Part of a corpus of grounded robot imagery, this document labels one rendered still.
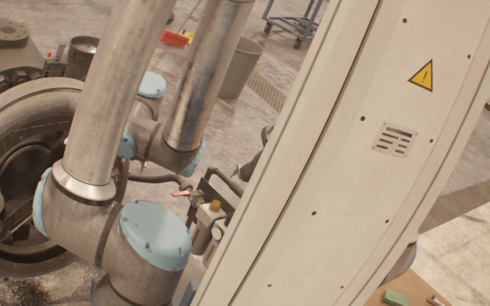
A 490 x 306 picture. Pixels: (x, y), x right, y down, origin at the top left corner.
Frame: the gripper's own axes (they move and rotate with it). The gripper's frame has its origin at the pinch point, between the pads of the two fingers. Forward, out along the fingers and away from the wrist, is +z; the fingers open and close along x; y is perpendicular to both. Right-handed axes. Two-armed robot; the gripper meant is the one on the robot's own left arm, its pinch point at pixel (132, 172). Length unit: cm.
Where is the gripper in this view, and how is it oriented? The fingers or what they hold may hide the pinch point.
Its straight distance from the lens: 160.5
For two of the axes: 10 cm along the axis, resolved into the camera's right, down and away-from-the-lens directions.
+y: 0.2, -8.0, 6.1
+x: -9.6, -1.8, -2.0
